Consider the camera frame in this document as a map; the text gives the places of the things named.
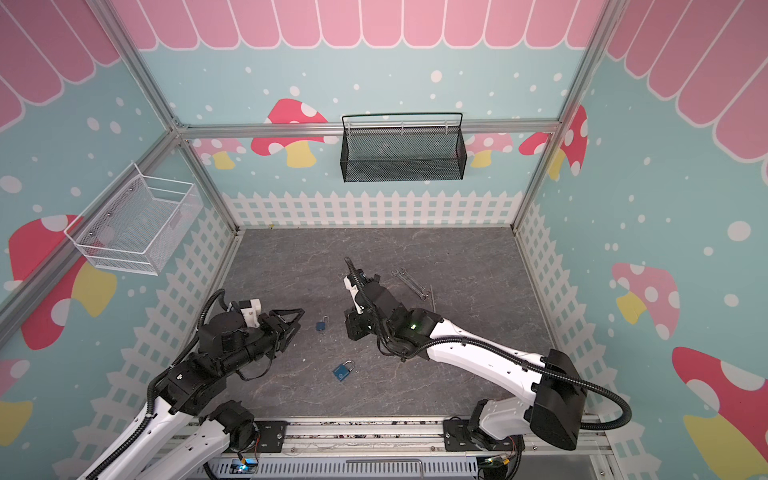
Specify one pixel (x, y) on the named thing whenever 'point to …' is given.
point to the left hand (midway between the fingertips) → (305, 323)
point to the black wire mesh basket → (403, 147)
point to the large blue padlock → (342, 371)
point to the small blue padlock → (320, 326)
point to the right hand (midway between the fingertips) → (343, 314)
